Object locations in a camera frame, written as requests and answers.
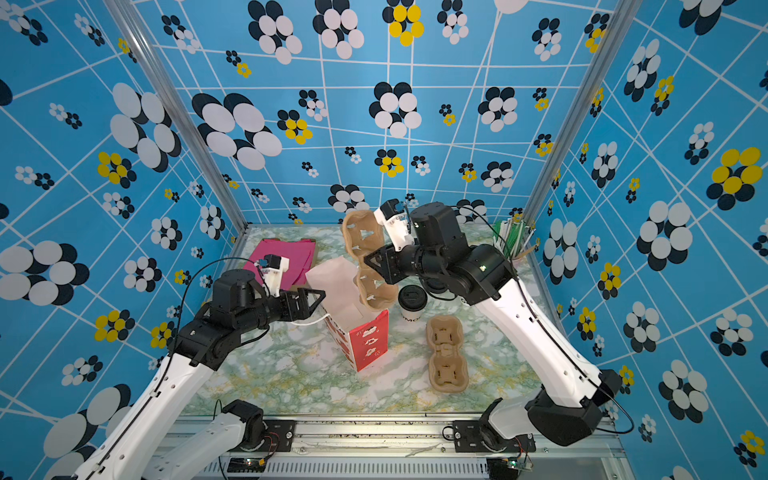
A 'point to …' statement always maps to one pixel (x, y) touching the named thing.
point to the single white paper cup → (411, 316)
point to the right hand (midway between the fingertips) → (371, 258)
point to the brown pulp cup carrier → (448, 369)
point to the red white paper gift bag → (361, 332)
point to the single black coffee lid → (412, 297)
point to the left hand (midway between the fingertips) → (314, 293)
